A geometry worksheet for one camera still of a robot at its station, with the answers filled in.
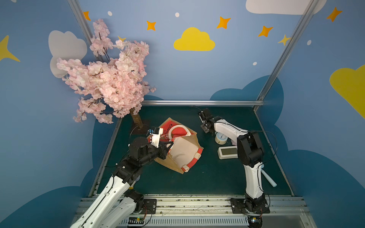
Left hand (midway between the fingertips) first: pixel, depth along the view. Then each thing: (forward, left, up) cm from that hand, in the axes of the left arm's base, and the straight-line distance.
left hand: (172, 140), depth 70 cm
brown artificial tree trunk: (+26, +28, -16) cm, 41 cm away
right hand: (+27, -25, -19) cm, 41 cm away
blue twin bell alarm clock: (+16, -31, -22) cm, 42 cm away
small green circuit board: (-32, +18, -29) cm, 47 cm away
